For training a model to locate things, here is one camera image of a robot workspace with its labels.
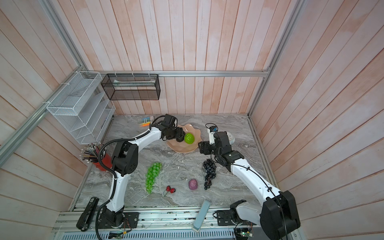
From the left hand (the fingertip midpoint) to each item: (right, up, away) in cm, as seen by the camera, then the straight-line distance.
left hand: (181, 136), depth 100 cm
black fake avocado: (0, +1, -8) cm, 8 cm away
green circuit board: (-29, -47, -29) cm, 63 cm away
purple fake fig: (+8, -26, -19) cm, 33 cm away
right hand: (+14, -3, -16) cm, 22 cm away
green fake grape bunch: (-16, -21, -14) cm, 30 cm away
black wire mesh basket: (-36, +35, +5) cm, 50 cm away
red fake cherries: (-6, -29, -18) cm, 35 cm away
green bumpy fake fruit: (+5, -2, -2) cm, 6 cm away
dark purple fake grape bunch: (+18, -19, -15) cm, 30 cm away
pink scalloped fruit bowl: (0, -8, +1) cm, 8 cm away
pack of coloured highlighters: (-28, +11, +14) cm, 33 cm away
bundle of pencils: (-50, -9, -17) cm, 54 cm away
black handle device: (-46, -40, -28) cm, 67 cm away
